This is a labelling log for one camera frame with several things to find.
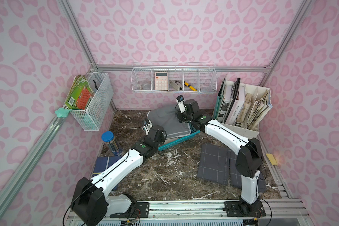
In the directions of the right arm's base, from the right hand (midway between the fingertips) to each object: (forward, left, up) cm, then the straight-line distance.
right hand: (178, 109), depth 87 cm
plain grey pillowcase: (-5, +7, -2) cm, 9 cm away
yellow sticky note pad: (-19, -63, -29) cm, 72 cm away
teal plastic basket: (-9, -10, -12) cm, 18 cm away
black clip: (+10, +51, +10) cm, 53 cm away
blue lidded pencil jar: (-18, +39, -4) cm, 44 cm away
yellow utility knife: (+19, -8, +2) cm, 21 cm away
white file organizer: (+7, -42, -4) cm, 43 cm away
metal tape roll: (+20, +23, +2) cm, 30 cm away
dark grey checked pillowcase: (-25, -22, -24) cm, 41 cm away
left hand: (-13, +12, -4) cm, 18 cm away
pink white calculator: (+20, +12, +7) cm, 24 cm away
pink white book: (+6, -38, -4) cm, 39 cm away
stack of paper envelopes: (+4, -52, -4) cm, 52 cm away
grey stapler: (+23, +3, +2) cm, 23 cm away
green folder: (+7, -26, +1) cm, 27 cm away
